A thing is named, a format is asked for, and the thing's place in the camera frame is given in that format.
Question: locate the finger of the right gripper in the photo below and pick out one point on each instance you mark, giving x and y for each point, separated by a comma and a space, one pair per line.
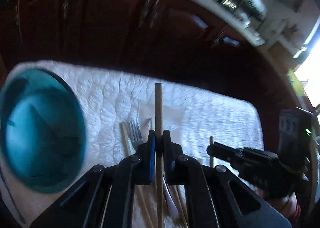
228, 154

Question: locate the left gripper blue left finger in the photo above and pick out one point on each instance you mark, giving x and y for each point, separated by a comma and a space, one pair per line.
146, 167

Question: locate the black dish rack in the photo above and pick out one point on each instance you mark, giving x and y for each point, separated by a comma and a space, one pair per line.
243, 10

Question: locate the white quilted table cloth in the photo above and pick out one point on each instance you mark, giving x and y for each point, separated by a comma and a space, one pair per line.
109, 98

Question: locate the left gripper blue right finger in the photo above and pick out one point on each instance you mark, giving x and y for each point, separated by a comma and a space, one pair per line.
171, 153

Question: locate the person right hand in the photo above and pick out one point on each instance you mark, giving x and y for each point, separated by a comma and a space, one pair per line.
287, 206

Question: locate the steel fork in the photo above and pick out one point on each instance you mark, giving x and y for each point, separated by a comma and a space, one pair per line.
135, 134

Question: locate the white ceramic spoon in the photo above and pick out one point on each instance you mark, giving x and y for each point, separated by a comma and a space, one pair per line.
172, 209

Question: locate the white floral cup teal interior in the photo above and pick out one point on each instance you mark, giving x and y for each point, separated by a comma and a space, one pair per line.
43, 133

